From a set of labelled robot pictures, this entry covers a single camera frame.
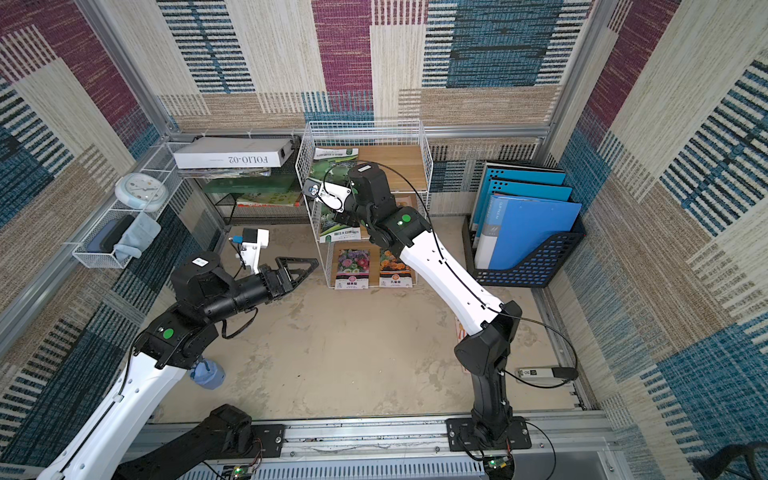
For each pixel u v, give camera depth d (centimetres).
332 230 84
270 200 99
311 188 57
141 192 75
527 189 87
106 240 64
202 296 46
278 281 53
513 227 89
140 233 70
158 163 87
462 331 49
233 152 79
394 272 103
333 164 76
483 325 45
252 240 57
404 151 105
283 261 53
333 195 59
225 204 119
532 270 94
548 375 79
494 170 92
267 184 100
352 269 105
